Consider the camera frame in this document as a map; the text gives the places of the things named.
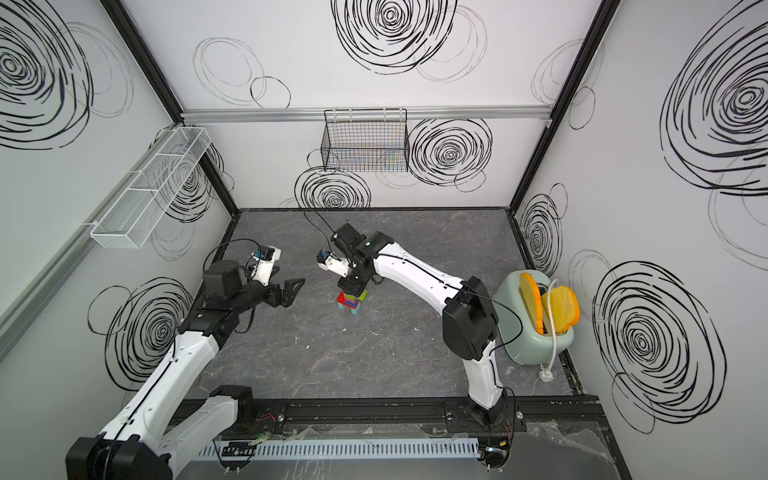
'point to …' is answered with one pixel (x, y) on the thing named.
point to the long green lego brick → (361, 296)
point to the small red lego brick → (341, 297)
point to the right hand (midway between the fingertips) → (352, 284)
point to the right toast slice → (565, 309)
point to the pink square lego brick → (350, 300)
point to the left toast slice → (533, 301)
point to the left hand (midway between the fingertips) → (287, 273)
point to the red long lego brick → (349, 305)
